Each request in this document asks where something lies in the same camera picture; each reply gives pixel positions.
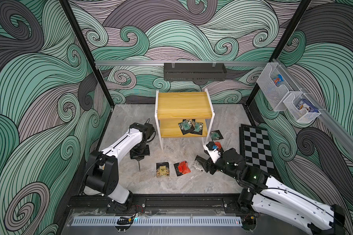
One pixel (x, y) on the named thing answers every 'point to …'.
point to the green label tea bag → (186, 126)
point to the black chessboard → (255, 146)
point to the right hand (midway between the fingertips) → (203, 154)
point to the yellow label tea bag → (163, 169)
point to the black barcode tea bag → (139, 165)
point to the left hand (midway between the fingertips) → (140, 158)
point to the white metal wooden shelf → (171, 107)
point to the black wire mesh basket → (194, 71)
